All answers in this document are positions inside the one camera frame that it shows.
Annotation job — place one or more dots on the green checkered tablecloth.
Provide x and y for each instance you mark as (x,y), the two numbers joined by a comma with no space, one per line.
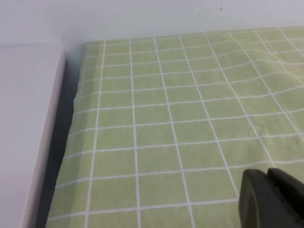
(163,128)

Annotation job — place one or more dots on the white side panel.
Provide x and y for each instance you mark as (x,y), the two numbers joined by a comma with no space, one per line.
(30,83)

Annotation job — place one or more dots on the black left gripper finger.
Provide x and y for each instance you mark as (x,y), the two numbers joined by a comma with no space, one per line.
(271,200)

